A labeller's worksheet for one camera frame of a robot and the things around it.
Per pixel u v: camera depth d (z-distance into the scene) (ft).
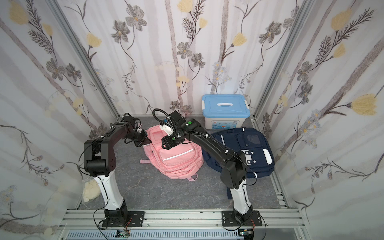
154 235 2.30
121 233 2.31
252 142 3.31
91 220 2.26
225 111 3.32
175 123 2.03
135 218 2.41
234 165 1.56
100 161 1.77
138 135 2.82
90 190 2.66
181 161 3.00
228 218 2.41
